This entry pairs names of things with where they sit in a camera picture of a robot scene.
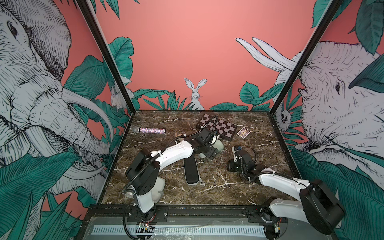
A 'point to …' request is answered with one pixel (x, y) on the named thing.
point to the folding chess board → (226, 130)
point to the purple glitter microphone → (137, 129)
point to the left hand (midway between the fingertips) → (211, 146)
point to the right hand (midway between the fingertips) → (226, 159)
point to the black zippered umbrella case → (192, 171)
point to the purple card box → (243, 132)
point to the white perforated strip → (178, 230)
